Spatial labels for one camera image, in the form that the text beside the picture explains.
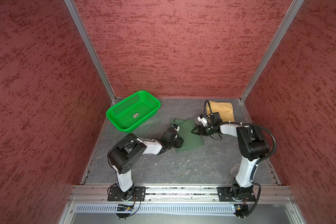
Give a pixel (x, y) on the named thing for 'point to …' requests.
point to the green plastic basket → (133, 111)
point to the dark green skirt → (191, 140)
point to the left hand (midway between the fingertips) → (181, 142)
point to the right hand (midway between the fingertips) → (194, 134)
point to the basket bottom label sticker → (136, 115)
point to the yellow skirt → (225, 110)
